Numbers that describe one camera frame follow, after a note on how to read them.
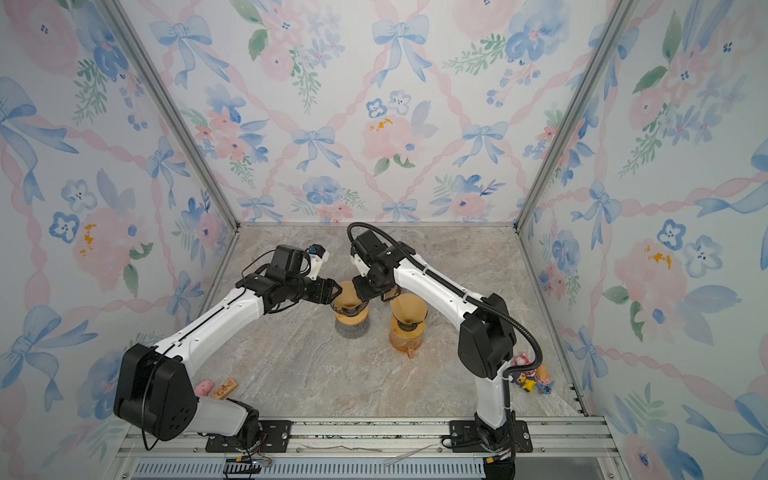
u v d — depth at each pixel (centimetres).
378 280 71
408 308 80
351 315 83
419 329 82
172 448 189
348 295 84
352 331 88
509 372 53
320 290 74
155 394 41
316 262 76
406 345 90
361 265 78
